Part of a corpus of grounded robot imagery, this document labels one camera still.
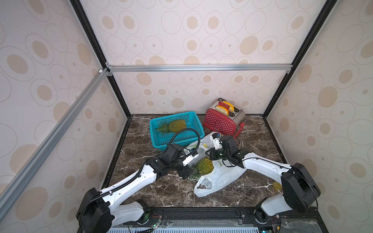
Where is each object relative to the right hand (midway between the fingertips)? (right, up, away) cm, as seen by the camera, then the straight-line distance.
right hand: (204, 155), depth 85 cm
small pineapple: (-21, +17, +17) cm, 32 cm away
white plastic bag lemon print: (+10, -9, -6) cm, 14 cm away
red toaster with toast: (+13, +22, +9) cm, 27 cm away
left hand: (-7, -4, -8) cm, 11 cm away
